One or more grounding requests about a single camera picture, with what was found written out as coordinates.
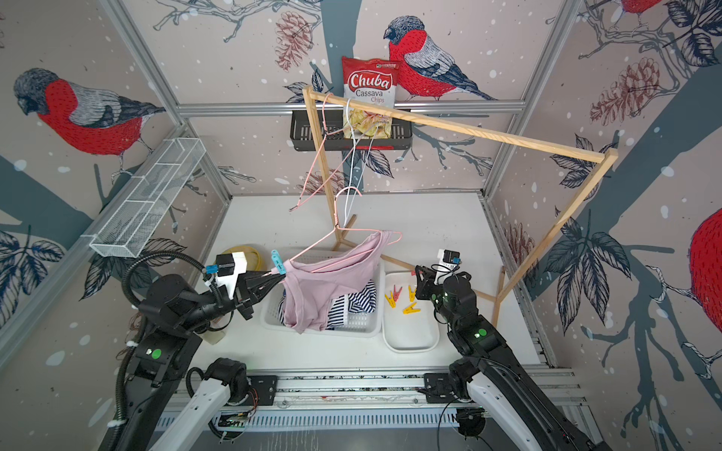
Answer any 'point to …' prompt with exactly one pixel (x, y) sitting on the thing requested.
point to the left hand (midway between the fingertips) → (284, 270)
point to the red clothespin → (395, 293)
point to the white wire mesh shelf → (126, 233)
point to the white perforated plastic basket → (272, 293)
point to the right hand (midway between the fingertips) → (417, 265)
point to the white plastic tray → (410, 323)
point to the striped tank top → (364, 300)
